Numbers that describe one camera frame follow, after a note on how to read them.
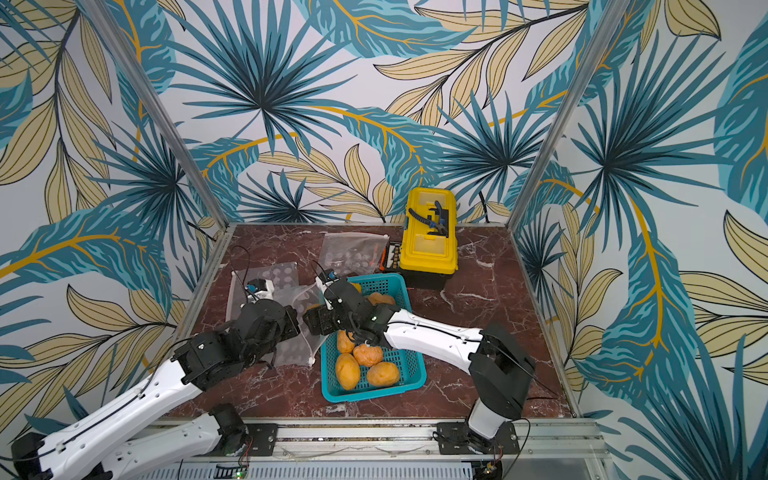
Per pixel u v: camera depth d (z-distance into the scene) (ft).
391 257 3.56
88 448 1.29
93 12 2.19
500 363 1.41
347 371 2.60
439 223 3.12
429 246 3.04
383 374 2.56
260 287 2.06
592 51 2.44
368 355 2.68
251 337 1.70
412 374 2.68
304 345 2.68
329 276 2.26
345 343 2.75
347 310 1.95
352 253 3.55
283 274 3.42
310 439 2.45
